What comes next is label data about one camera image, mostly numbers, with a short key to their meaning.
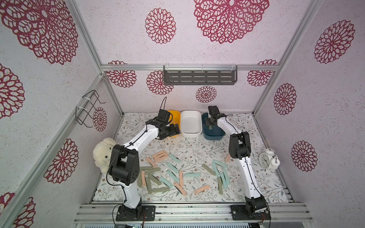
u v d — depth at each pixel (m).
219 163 0.92
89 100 0.78
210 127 1.09
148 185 0.84
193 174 0.88
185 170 0.89
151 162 0.92
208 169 0.90
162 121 0.71
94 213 0.75
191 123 1.16
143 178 0.85
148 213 0.73
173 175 0.87
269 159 0.82
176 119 1.13
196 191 0.81
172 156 0.95
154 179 0.85
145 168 0.90
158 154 0.97
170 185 0.83
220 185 0.83
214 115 0.91
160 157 0.95
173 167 0.90
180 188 0.82
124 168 0.49
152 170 0.89
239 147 0.69
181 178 0.85
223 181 0.85
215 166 0.90
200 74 0.93
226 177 0.86
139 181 0.83
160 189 0.82
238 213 0.74
